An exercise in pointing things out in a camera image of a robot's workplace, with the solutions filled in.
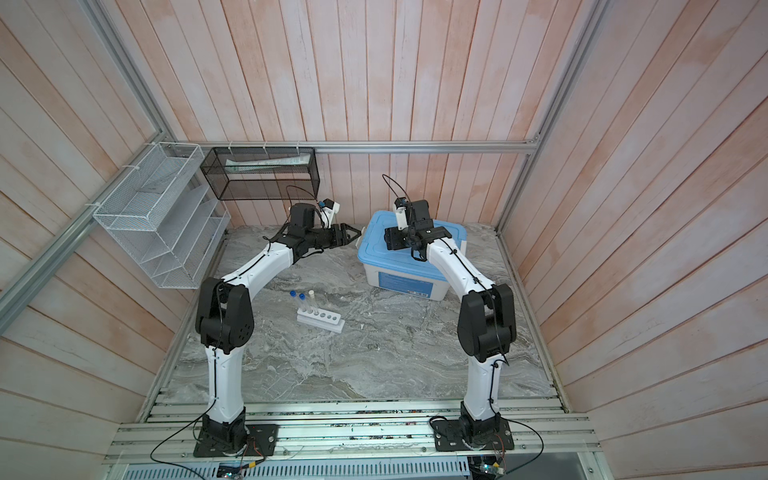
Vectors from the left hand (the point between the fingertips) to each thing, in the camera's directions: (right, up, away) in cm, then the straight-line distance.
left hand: (357, 237), depth 92 cm
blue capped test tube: (-18, -17, -9) cm, 26 cm away
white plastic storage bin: (+15, -15, +4) cm, 22 cm away
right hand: (+12, +2, +2) cm, 12 cm away
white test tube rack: (-12, -25, -1) cm, 28 cm away
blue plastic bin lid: (+5, -4, -1) cm, 7 cm away
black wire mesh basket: (-35, +24, +13) cm, 44 cm away
